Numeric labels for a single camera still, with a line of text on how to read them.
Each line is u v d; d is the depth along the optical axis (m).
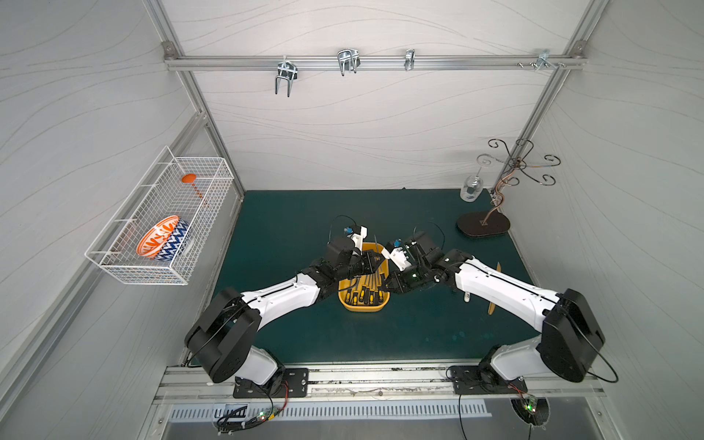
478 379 0.67
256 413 0.70
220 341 0.43
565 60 0.79
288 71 0.78
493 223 1.07
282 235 1.12
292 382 0.74
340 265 0.66
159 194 0.70
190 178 0.79
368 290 0.91
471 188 0.95
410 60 0.78
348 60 0.76
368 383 0.75
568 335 0.42
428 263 0.64
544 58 0.77
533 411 0.72
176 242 0.58
